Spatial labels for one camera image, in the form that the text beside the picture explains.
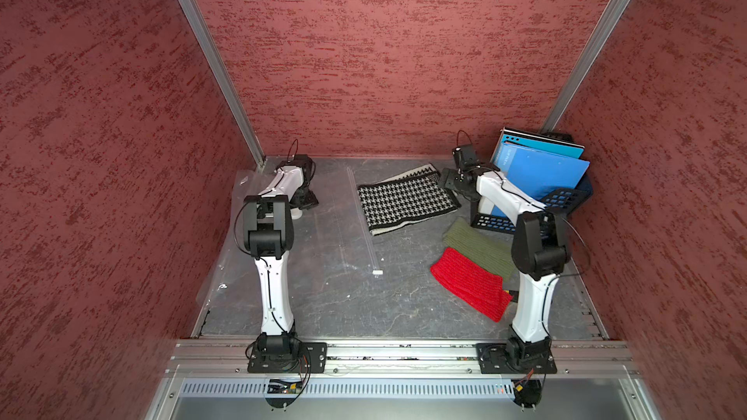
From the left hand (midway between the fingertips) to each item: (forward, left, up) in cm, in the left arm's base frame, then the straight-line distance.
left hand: (296, 212), depth 101 cm
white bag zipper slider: (-21, -30, -3) cm, 36 cm away
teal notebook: (+9, -77, +27) cm, 82 cm away
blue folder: (+1, -79, +21) cm, 82 cm away
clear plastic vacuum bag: (-16, -15, -2) cm, 22 cm away
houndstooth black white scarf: (+8, -40, -1) cm, 40 cm away
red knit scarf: (-26, -61, -1) cm, 66 cm away
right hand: (+7, -56, +7) cm, 57 cm away
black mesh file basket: (-7, -83, +17) cm, 85 cm away
